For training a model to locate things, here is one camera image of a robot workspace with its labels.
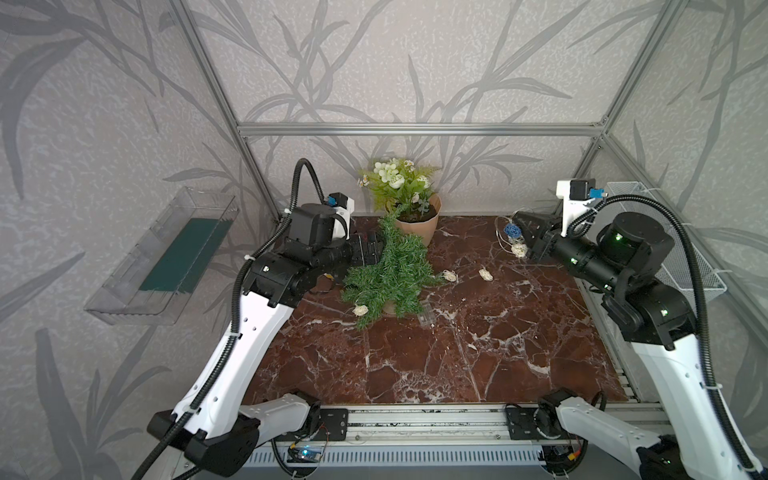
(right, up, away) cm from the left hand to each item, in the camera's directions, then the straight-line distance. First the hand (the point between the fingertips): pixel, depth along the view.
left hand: (374, 243), depth 65 cm
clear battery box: (+14, -23, +27) cm, 38 cm away
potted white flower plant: (+5, +17, +24) cm, 29 cm away
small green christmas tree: (+6, -8, +6) cm, 12 cm away
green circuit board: (-16, -51, +6) cm, 54 cm away
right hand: (+28, +6, -9) cm, 30 cm away
